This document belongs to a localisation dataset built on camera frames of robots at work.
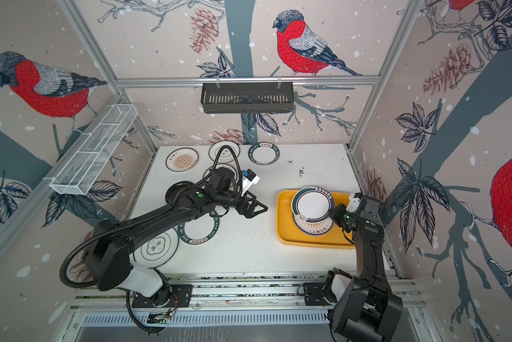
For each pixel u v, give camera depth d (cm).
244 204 68
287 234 86
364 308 40
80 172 71
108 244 47
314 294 73
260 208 71
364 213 63
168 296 69
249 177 70
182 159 117
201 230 87
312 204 90
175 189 103
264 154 119
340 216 74
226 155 118
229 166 113
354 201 76
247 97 107
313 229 88
